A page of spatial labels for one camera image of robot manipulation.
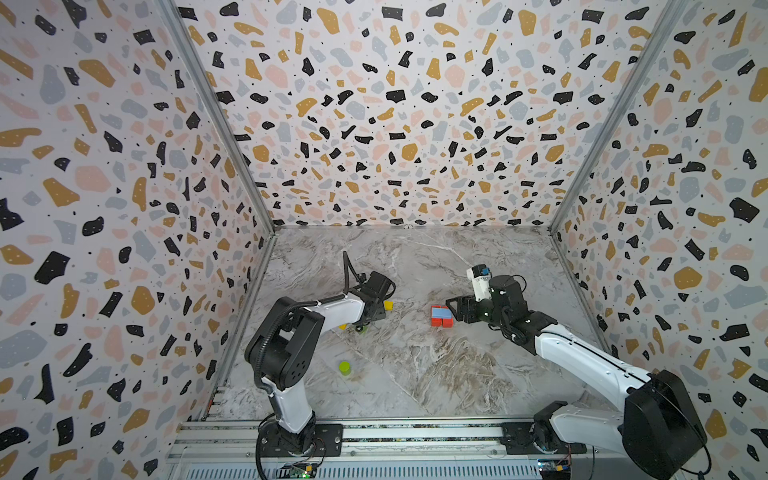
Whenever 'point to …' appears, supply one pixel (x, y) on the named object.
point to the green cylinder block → (345, 368)
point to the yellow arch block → (343, 326)
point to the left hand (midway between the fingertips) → (375, 307)
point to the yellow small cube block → (388, 305)
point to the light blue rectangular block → (442, 313)
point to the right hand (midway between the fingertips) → (451, 295)
